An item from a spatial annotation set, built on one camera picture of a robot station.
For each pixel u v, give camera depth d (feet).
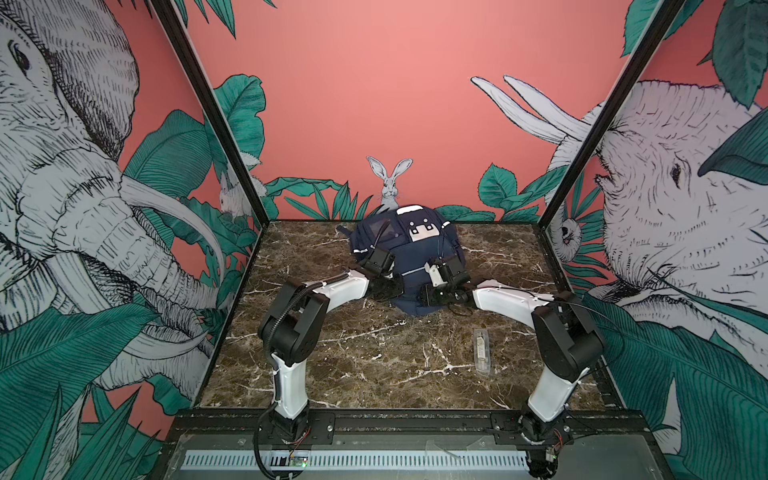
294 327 1.64
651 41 2.40
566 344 1.57
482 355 2.80
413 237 3.42
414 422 2.52
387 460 2.30
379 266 2.54
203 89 2.69
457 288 2.37
